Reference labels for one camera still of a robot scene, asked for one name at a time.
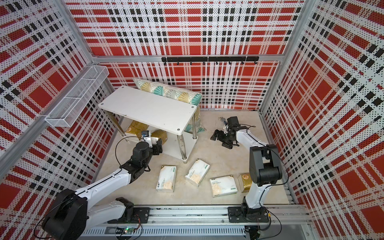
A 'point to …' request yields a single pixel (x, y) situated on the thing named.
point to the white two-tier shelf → (134, 111)
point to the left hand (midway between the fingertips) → (157, 140)
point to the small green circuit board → (129, 230)
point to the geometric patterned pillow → (177, 94)
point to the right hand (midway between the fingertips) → (218, 140)
